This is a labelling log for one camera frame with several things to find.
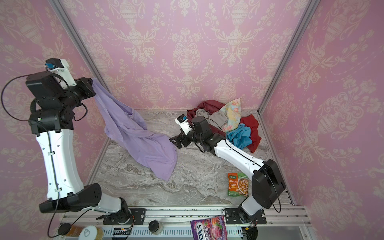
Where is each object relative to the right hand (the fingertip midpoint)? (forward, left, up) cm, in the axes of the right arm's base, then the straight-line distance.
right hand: (177, 134), depth 78 cm
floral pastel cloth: (+33, -39, -16) cm, 54 cm away
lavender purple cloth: (+1, +25, +5) cm, 25 cm away
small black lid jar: (-39, +9, -13) cm, 42 cm away
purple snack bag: (-40, -16, -21) cm, 48 cm away
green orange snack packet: (-20, -32, -23) cm, 44 cm away
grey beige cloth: (+23, -26, -14) cm, 37 cm away
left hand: (+6, +30, +31) cm, 43 cm away
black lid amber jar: (-38, +49, -14) cm, 63 cm away
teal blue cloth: (+5, -37, -13) cm, 40 cm away
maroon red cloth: (+19, -48, -15) cm, 54 cm away
